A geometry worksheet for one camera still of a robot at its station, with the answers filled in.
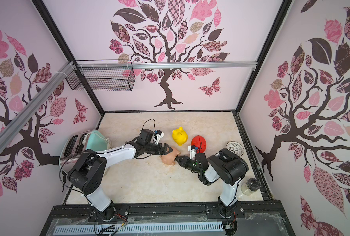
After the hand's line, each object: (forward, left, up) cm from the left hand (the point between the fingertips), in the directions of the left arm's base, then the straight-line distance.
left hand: (168, 153), depth 89 cm
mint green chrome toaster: (0, +52, +12) cm, 53 cm away
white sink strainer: (+6, -45, -4) cm, 45 cm away
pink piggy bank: (-5, -1, +2) cm, 5 cm away
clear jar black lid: (-22, -42, +2) cm, 47 cm away
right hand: (-3, -5, -1) cm, 6 cm away
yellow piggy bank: (+11, -7, +1) cm, 14 cm away
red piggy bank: (+7, -20, +2) cm, 21 cm away
